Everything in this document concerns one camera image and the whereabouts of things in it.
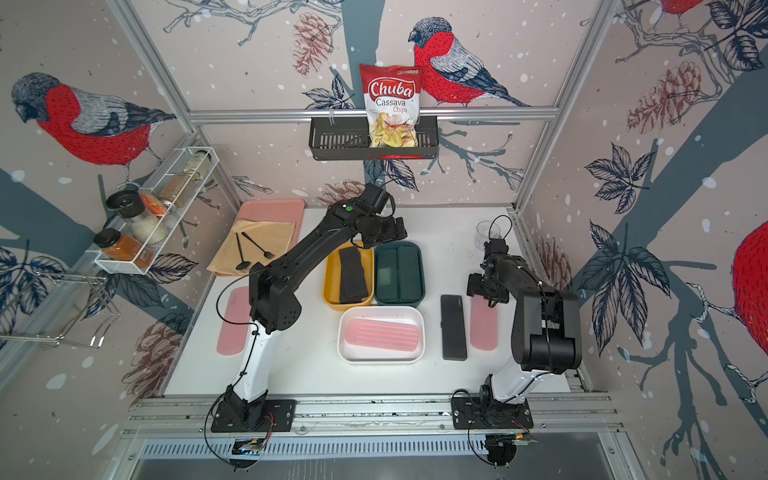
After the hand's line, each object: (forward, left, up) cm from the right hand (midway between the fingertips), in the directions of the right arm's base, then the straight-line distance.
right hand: (482, 289), depth 94 cm
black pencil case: (0, +42, +2) cm, 42 cm away
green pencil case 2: (+4, +24, +2) cm, 24 cm away
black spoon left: (+8, +82, -1) cm, 82 cm away
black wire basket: (+41, +46, +29) cm, 68 cm away
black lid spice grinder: (-6, +86, +34) cm, 93 cm away
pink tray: (+36, +78, -2) cm, 86 cm away
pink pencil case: (-11, +1, -2) cm, 11 cm away
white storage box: (-21, +40, -2) cm, 46 cm away
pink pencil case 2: (-18, +75, -1) cm, 78 cm away
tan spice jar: (+9, +86, +34) cm, 93 cm away
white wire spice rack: (-1, +86, +34) cm, 92 cm away
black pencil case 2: (-13, +10, -2) cm, 17 cm away
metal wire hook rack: (-25, +92, +25) cm, 99 cm away
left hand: (+9, +26, +17) cm, 32 cm away
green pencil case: (+4, +31, +1) cm, 31 cm away
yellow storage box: (+3, +50, -1) cm, 50 cm away
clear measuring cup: (+23, -4, +2) cm, 24 cm away
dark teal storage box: (+11, +20, +3) cm, 23 cm away
